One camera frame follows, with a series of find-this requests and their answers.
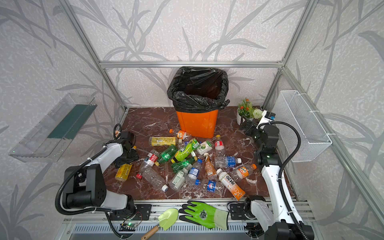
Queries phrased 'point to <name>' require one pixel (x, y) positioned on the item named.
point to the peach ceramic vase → (116, 133)
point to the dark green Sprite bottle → (167, 155)
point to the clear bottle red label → (151, 159)
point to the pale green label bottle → (178, 178)
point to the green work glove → (204, 215)
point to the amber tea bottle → (210, 167)
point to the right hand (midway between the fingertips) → (249, 115)
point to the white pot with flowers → (247, 109)
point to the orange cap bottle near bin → (180, 134)
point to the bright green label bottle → (184, 152)
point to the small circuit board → (128, 227)
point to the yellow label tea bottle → (162, 141)
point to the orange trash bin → (199, 125)
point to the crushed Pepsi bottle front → (212, 186)
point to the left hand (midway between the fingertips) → (131, 156)
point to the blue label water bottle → (223, 161)
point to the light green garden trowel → (166, 220)
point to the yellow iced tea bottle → (123, 172)
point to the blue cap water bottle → (193, 172)
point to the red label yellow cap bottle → (219, 148)
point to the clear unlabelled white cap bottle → (154, 178)
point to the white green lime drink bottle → (205, 147)
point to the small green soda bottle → (177, 166)
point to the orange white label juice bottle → (238, 193)
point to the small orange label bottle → (244, 171)
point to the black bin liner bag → (195, 89)
